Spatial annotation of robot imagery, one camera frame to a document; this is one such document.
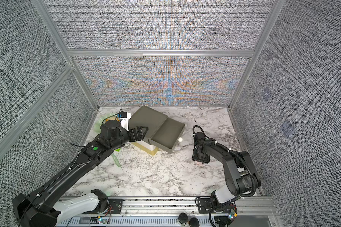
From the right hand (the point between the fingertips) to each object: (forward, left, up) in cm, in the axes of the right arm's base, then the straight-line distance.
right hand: (197, 155), depth 91 cm
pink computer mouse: (-6, 0, +2) cm, 6 cm away
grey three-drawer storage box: (+9, +22, +14) cm, 28 cm away
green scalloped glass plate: (+25, +71, +2) cm, 76 cm away
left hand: (+3, +30, +27) cm, 41 cm away
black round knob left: (-34, +12, +8) cm, 37 cm away
